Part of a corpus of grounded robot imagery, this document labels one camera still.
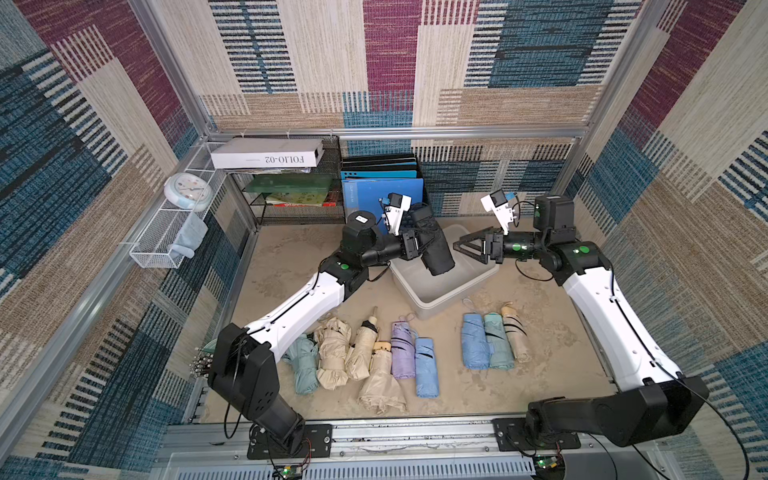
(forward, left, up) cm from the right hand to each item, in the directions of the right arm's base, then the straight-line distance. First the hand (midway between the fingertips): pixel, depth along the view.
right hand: (457, 241), depth 68 cm
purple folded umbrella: (-12, +12, -32) cm, 36 cm away
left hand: (+2, +5, 0) cm, 5 cm away
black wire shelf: (+34, +47, -15) cm, 60 cm away
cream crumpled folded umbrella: (-9, +32, -30) cm, 44 cm away
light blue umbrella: (-17, +6, -32) cm, 36 cm away
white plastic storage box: (-1, +2, -21) cm, 21 cm away
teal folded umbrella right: (-14, -15, -33) cm, 39 cm away
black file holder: (+40, +14, -8) cm, 43 cm away
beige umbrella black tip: (-14, +24, -29) cm, 40 cm away
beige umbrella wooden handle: (-23, +18, -30) cm, 42 cm away
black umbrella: (0, +5, -2) cm, 5 cm away
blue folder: (+26, +23, -8) cm, 35 cm away
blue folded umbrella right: (-12, -9, -33) cm, 36 cm away
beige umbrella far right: (-7, -21, -31) cm, 38 cm away
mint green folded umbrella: (-13, +40, -30) cm, 52 cm away
